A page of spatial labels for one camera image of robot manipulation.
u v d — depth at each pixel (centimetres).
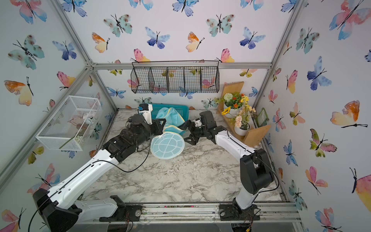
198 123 82
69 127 73
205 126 72
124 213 70
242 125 85
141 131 54
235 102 96
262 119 111
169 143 72
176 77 99
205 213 75
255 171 45
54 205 38
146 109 61
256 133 84
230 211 73
